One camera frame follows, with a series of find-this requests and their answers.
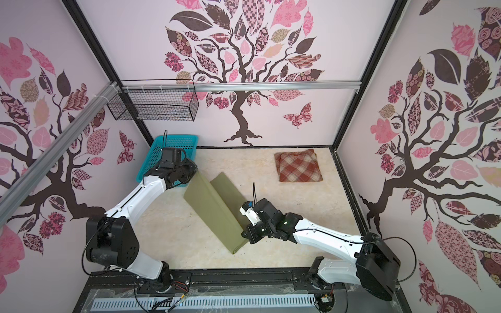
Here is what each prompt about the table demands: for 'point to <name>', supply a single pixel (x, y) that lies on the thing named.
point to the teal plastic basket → (188, 143)
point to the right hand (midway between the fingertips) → (241, 234)
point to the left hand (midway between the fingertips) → (198, 169)
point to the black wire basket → (169, 100)
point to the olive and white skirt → (218, 205)
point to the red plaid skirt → (298, 166)
